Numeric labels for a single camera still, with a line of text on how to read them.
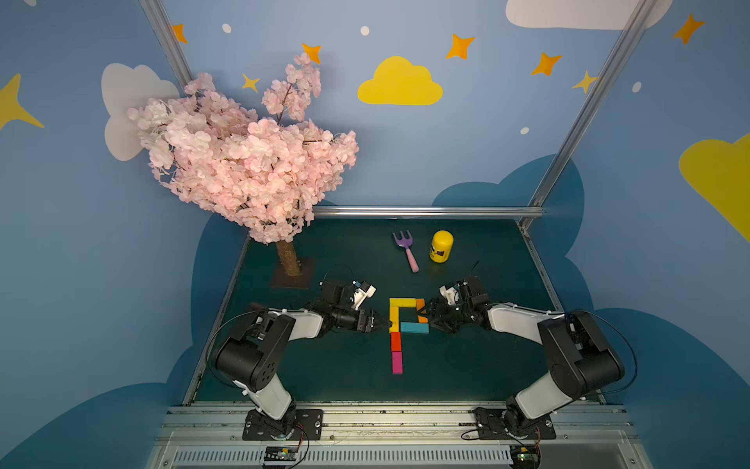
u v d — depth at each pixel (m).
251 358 0.46
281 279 1.03
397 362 0.84
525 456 0.73
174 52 0.75
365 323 0.78
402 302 0.96
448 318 0.83
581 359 0.46
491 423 0.75
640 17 0.70
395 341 0.87
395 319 0.94
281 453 0.72
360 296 0.84
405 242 1.15
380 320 0.80
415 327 0.91
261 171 0.61
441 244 1.03
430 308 0.84
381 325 0.79
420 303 0.96
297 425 0.73
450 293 0.89
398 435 0.74
